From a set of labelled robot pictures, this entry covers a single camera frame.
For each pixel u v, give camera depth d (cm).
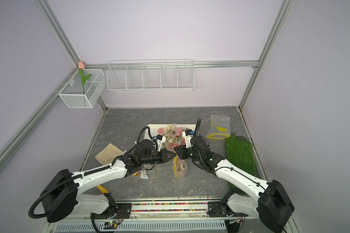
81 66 89
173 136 98
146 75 97
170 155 76
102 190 77
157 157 69
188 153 68
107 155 94
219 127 103
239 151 91
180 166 79
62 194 41
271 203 40
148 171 69
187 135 71
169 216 74
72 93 79
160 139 74
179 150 79
